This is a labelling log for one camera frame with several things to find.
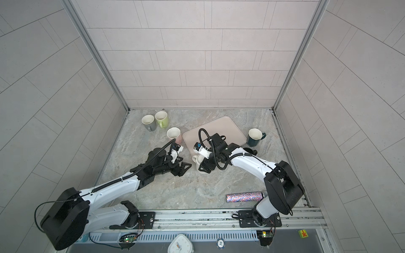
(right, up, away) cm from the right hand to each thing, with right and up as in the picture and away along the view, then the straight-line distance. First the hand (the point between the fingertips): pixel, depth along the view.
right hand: (204, 161), depth 84 cm
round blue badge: (+8, -30, -18) cm, 36 cm away
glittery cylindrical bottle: (+20, -16, -7) cm, 27 cm away
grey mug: (-35, +21, +15) cm, 44 cm away
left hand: (-8, 0, -2) cm, 8 cm away
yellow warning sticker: (+43, -27, -17) cm, 53 cm away
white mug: (-3, +2, -5) cm, 6 cm away
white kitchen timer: (-8, -28, -20) cm, 36 cm away
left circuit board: (-31, -28, -19) cm, 46 cm away
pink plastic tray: (+13, +18, +25) cm, 33 cm away
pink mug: (-19, +14, +11) cm, 26 cm away
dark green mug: (+29, +12, +6) cm, 32 cm away
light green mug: (-28, +23, +16) cm, 40 cm away
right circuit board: (+28, -29, -16) cm, 43 cm away
